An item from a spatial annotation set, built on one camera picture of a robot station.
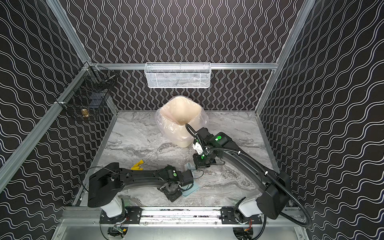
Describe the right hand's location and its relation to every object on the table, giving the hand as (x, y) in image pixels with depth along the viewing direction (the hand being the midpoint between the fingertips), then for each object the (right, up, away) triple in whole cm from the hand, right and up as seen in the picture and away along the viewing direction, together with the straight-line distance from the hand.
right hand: (197, 167), depth 75 cm
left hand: (-11, -17, +2) cm, 21 cm away
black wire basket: (-65, +39, +17) cm, 78 cm away
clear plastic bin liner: (+4, +23, +14) cm, 27 cm away
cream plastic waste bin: (-14, +29, +22) cm, 39 cm away
